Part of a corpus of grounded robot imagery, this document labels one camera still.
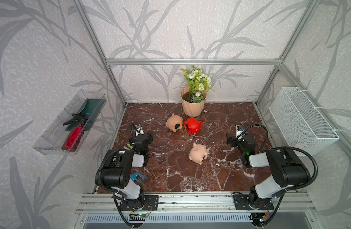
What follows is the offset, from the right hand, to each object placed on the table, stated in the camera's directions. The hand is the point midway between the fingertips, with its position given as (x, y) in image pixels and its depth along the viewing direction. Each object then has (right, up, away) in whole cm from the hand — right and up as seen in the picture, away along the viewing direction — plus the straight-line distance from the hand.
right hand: (234, 131), depth 95 cm
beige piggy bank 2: (-26, -11, -12) cm, 31 cm away
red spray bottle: (-80, +4, -35) cm, 88 cm away
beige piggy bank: (-41, +6, +2) cm, 41 cm away
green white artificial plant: (-25, +33, -2) cm, 41 cm away
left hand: (-63, 0, -2) cm, 63 cm away
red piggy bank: (-28, +4, +2) cm, 28 cm away
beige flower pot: (-28, +19, +2) cm, 34 cm away
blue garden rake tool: (-64, -25, -12) cm, 70 cm away
